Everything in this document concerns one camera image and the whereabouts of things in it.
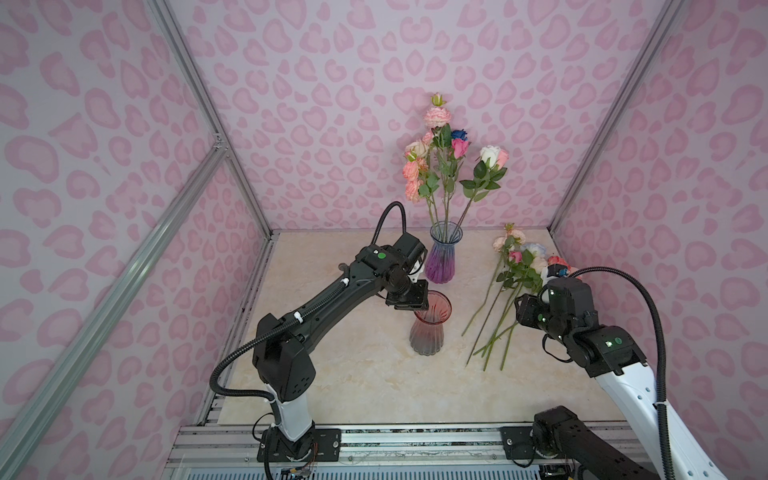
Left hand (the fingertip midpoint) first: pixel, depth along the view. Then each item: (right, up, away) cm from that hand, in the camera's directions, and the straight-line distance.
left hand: (427, 302), depth 77 cm
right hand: (+22, +1, -4) cm, 23 cm away
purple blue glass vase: (+7, +9, +24) cm, 27 cm away
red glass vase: (+1, -12, +14) cm, 18 cm away
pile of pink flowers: (+36, +5, +29) cm, 46 cm away
